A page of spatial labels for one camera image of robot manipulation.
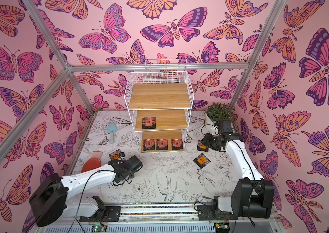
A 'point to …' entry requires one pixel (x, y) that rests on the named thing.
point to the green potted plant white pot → (214, 112)
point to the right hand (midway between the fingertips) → (202, 141)
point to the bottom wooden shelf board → (168, 134)
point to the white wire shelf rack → (158, 77)
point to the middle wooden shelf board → (165, 119)
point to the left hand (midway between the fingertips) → (130, 172)
